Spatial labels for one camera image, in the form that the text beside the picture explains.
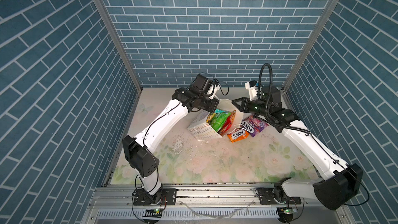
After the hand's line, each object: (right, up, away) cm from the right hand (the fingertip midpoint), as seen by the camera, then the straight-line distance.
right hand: (232, 99), depth 73 cm
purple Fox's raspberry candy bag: (+17, -16, +23) cm, 33 cm away
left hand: (-7, -3, +3) cm, 8 cm away
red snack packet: (-1, -13, +9) cm, 16 cm away
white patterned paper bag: (-15, -15, +4) cm, 21 cm away
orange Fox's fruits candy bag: (+7, -21, +20) cm, 30 cm away
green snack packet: (-6, -11, +10) cm, 16 cm away
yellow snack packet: (-10, -10, +11) cm, 18 cm away
